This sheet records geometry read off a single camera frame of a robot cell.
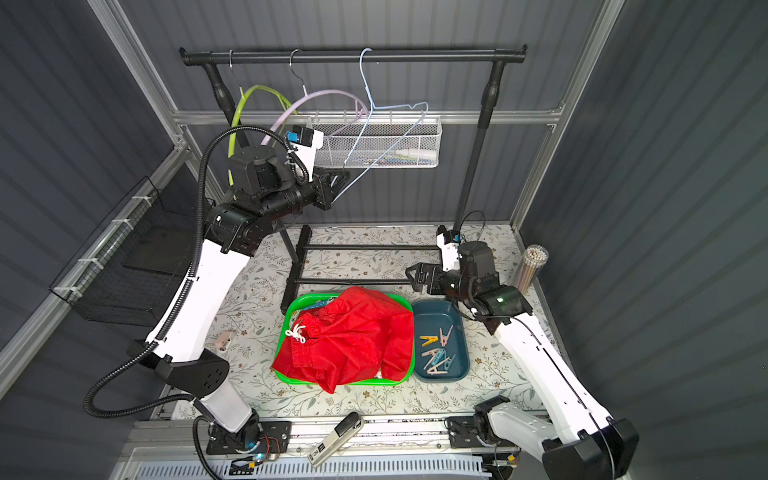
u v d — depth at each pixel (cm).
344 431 71
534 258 87
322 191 53
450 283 64
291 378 71
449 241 64
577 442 37
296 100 84
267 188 47
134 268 72
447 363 84
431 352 87
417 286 65
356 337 71
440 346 88
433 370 83
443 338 89
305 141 50
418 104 73
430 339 89
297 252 104
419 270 63
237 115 60
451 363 84
